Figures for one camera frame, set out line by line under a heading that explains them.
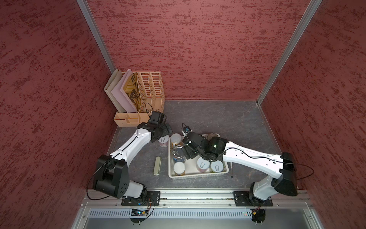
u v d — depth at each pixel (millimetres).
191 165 847
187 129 641
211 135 873
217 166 793
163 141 898
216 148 494
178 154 792
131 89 997
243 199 735
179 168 776
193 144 533
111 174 424
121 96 897
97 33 809
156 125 667
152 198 747
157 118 682
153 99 1165
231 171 831
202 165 801
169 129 797
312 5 708
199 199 756
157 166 828
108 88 859
